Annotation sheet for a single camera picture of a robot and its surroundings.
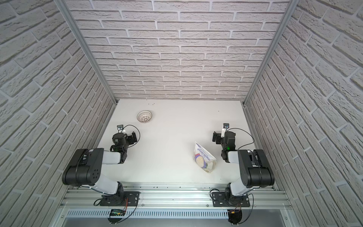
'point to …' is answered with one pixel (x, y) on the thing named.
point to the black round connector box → (234, 216)
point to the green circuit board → (117, 212)
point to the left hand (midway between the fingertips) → (124, 130)
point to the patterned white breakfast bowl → (144, 116)
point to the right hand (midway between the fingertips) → (218, 130)
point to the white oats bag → (203, 158)
